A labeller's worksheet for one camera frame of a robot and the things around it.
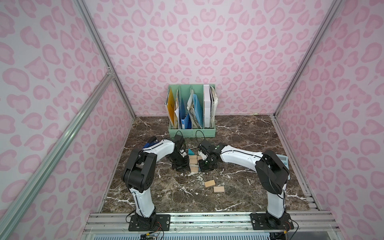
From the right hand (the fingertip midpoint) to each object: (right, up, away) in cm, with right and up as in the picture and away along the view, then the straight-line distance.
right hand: (200, 170), depth 88 cm
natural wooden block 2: (-4, 0, +2) cm, 4 cm away
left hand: (-7, +1, +1) cm, 7 cm away
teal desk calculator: (+52, +6, +5) cm, 53 cm away
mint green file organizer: (+7, +22, +17) cm, 28 cm away
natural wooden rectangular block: (-5, +7, +7) cm, 11 cm away
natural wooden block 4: (+10, -9, -4) cm, 14 cm away
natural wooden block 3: (+5, -6, -2) cm, 9 cm away
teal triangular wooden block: (-7, +9, +8) cm, 14 cm away
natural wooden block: (-1, +9, -5) cm, 10 cm away
